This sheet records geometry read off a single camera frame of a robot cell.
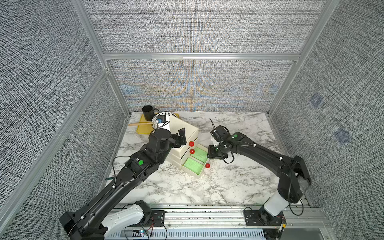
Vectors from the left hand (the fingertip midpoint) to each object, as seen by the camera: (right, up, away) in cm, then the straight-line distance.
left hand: (179, 128), depth 67 cm
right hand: (+15, -14, +15) cm, 26 cm away
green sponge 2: (+7, -23, +22) cm, 32 cm away
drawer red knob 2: (+15, -22, +20) cm, 33 cm away
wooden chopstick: (-32, +3, +42) cm, 53 cm away
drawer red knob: (+6, -13, +18) cm, 23 cm away
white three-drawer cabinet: (+6, -19, +27) cm, 33 cm away
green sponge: (+11, -16, +26) cm, 32 cm away
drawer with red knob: (+5, -8, +12) cm, 16 cm away
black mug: (-26, +12, +43) cm, 52 cm away
